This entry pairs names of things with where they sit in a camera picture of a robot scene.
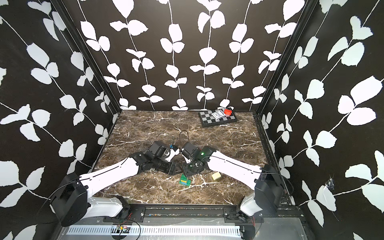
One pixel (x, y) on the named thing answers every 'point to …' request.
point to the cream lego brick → (216, 175)
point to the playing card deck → (218, 114)
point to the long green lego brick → (188, 182)
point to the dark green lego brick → (183, 177)
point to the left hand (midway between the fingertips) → (181, 169)
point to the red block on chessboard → (227, 112)
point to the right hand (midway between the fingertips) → (184, 171)
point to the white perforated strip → (154, 230)
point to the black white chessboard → (206, 119)
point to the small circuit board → (120, 230)
